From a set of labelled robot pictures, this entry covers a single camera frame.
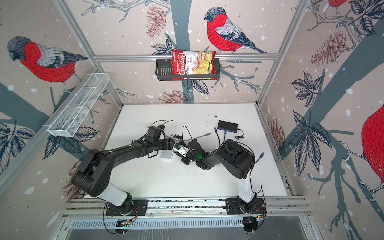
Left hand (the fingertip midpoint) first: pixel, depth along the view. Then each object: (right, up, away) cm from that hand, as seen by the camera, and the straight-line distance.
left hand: (169, 142), depth 92 cm
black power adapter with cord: (+3, +3, +9) cm, 10 cm away
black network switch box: (+39, +9, +13) cm, 42 cm away
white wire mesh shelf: (-46, +16, -19) cm, 53 cm away
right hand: (+5, -8, +1) cm, 9 cm away
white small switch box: (-2, -7, -2) cm, 8 cm away
